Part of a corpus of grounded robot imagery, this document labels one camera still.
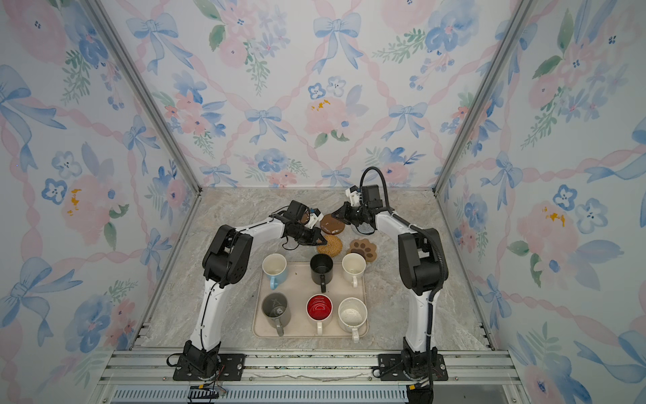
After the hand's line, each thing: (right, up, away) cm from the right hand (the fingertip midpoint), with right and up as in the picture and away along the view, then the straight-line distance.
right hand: (332, 213), depth 97 cm
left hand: (-2, -11, +3) cm, 12 cm away
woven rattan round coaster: (+1, -13, +4) cm, 14 cm away
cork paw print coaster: (+13, -14, +3) cm, 19 cm away
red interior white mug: (-5, -32, -13) cm, 35 cm away
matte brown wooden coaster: (-10, -2, -2) cm, 11 cm away
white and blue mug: (-20, -18, -11) cm, 29 cm away
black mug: (-4, -20, -6) cm, 21 cm away
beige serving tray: (-12, -26, -7) cm, 30 cm away
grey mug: (-19, -32, -15) cm, 40 cm away
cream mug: (+7, -19, -7) cm, 21 cm away
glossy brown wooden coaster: (-1, -5, +9) cm, 11 cm away
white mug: (+6, -34, -14) cm, 37 cm away
